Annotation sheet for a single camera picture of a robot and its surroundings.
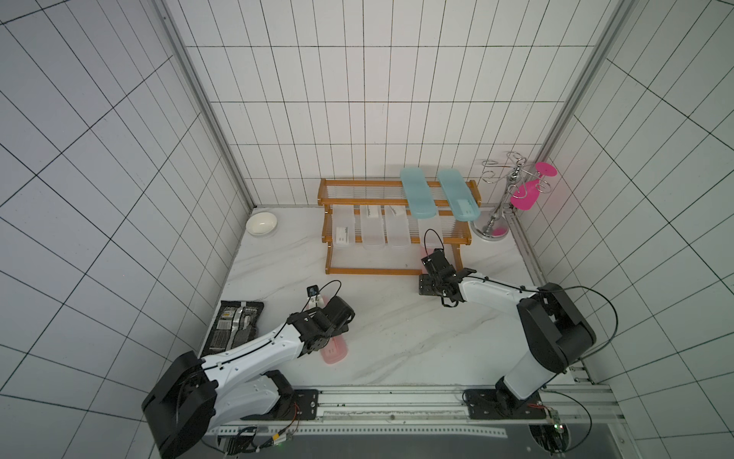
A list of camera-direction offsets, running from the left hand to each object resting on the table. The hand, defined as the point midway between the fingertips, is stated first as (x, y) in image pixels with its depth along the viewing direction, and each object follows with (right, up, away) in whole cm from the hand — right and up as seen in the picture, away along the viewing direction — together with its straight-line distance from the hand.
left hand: (322, 325), depth 84 cm
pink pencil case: (+5, -6, -3) cm, 9 cm away
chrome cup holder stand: (+63, +47, +8) cm, 79 cm away
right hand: (+33, +11, +11) cm, 36 cm away
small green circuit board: (+61, -21, -15) cm, 66 cm away
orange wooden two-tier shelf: (+9, +18, +16) cm, 26 cm away
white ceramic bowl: (-29, +32, +26) cm, 50 cm away
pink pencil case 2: (+32, +23, -1) cm, 40 cm away
